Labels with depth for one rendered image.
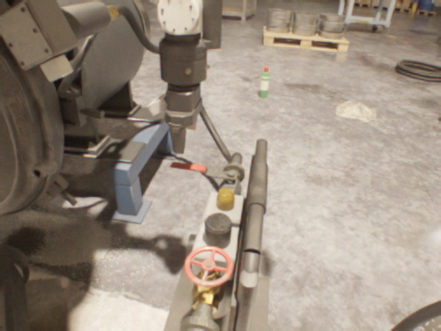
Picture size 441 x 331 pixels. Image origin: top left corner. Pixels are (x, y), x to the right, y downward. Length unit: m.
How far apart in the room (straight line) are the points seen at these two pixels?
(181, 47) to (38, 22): 0.27
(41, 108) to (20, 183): 0.22
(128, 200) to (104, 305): 0.40
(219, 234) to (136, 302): 0.58
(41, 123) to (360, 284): 1.08
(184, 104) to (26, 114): 0.35
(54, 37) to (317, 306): 1.01
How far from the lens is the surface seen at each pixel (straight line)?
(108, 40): 1.18
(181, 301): 1.00
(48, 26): 0.65
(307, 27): 4.59
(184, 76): 0.54
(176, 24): 0.50
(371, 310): 1.12
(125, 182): 1.15
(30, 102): 0.73
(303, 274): 1.11
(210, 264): 0.45
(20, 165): 0.80
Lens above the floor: 0.87
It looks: 35 degrees down
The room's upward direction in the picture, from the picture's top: 3 degrees clockwise
